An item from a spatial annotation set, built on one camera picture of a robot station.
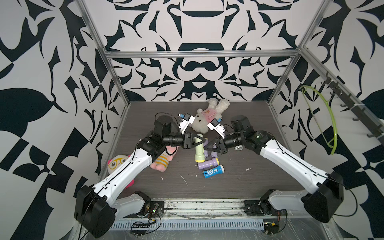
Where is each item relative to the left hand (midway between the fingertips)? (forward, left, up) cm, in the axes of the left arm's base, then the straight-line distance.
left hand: (202, 137), depth 67 cm
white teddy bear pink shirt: (+26, -4, -18) cm, 32 cm away
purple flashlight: (-8, -4, +1) cm, 9 cm away
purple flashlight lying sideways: (-2, -4, -26) cm, 26 cm away
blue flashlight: (-6, -9, -25) cm, 27 cm away
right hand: (-2, -1, -3) cm, 4 cm away
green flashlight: (-7, +2, -4) cm, 8 cm away
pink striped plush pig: (-1, +21, -22) cm, 31 cm away
